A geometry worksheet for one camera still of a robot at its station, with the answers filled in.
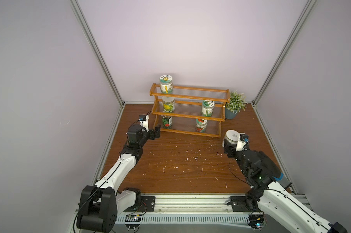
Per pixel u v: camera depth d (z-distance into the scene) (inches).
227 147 27.6
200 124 37.5
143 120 28.0
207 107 34.5
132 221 28.3
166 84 32.0
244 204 28.3
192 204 29.2
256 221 27.2
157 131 29.8
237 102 38.2
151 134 29.7
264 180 22.1
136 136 24.3
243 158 22.1
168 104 35.3
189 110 38.3
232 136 29.3
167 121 38.2
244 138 25.7
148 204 28.7
